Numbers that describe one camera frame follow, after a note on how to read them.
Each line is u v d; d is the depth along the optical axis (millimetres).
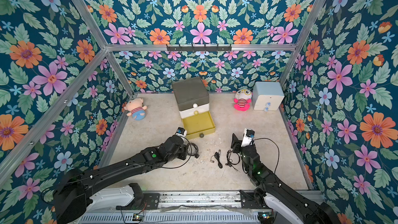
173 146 606
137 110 1016
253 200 721
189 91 1181
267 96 998
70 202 387
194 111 953
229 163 847
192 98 887
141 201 663
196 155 832
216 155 884
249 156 597
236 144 719
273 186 539
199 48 932
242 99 1078
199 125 1014
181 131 718
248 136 687
